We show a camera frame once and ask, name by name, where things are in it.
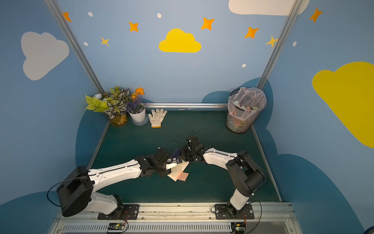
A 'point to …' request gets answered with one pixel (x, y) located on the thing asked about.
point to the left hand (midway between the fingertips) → (169, 161)
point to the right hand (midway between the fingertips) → (178, 152)
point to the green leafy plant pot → (113, 104)
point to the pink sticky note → (181, 176)
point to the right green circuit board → (239, 227)
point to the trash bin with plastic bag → (244, 106)
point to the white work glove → (157, 117)
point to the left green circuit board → (116, 226)
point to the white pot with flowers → (136, 107)
